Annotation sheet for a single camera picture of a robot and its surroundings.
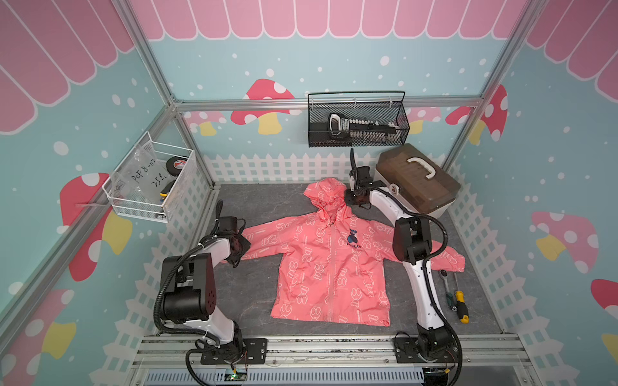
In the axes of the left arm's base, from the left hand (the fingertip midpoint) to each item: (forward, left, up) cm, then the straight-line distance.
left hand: (244, 250), depth 96 cm
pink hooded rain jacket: (-6, -36, 0) cm, 36 cm away
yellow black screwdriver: (-21, -80, 0) cm, 82 cm away
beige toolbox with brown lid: (+24, -69, +17) cm, 75 cm away
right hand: (+26, -43, +4) cm, 51 cm away
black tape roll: (+14, +19, +33) cm, 40 cm away
